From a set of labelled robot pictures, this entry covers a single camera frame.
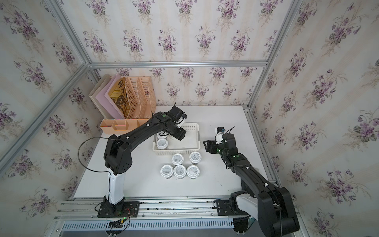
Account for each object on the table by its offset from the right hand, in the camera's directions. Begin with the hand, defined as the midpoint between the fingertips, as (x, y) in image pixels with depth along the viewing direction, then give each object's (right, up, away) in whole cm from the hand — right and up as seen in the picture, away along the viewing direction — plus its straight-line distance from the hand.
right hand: (210, 142), depth 86 cm
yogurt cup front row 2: (-25, -15, -6) cm, 30 cm away
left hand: (-18, +4, +5) cm, 19 cm away
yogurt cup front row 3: (-18, -15, -6) cm, 24 cm away
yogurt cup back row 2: (-20, -10, -2) cm, 22 cm away
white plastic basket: (-12, -4, +12) cm, 17 cm away
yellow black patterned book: (-60, +29, +12) cm, 68 cm away
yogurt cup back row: (-26, 0, +14) cm, 29 cm away
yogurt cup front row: (-30, -2, +5) cm, 30 cm away
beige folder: (-68, +37, +7) cm, 78 cm away
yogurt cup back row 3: (-9, -9, 0) cm, 13 cm away
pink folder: (-64, +26, +1) cm, 69 cm away
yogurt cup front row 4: (-10, -15, -6) cm, 20 cm away
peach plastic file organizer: (-52, +24, +34) cm, 66 cm away
